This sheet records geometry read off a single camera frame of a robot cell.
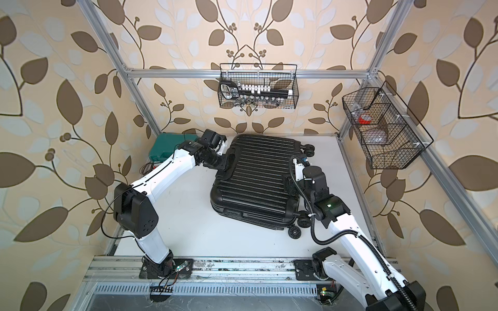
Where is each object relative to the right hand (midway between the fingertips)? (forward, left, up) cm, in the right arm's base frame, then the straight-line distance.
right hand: (290, 174), depth 77 cm
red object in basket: (+19, -33, +11) cm, 40 cm away
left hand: (+10, +28, -3) cm, 30 cm away
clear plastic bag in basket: (+7, -32, +13) cm, 35 cm away
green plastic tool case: (+35, +65, -16) cm, 76 cm away
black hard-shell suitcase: (-7, +15, 0) cm, 17 cm away
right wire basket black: (+9, -39, +12) cm, 41 cm away
